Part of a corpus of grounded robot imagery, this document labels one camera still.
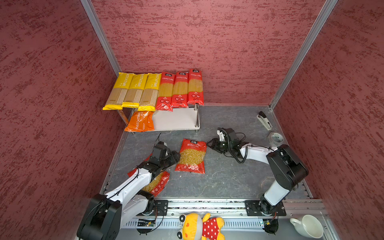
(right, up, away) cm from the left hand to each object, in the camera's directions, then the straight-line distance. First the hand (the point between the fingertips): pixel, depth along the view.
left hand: (177, 159), depth 87 cm
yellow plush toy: (+11, -22, -24) cm, 34 cm away
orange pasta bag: (-26, +23, +10) cm, 36 cm away
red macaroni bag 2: (-10, -11, -8) cm, 17 cm away
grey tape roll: (+67, +11, +15) cm, 69 cm away
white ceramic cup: (+65, -26, -18) cm, 72 cm away
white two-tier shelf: (-1, +24, +16) cm, 29 cm away
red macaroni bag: (+9, +2, +1) cm, 9 cm away
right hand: (+18, +6, +4) cm, 20 cm away
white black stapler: (+63, +23, +22) cm, 70 cm away
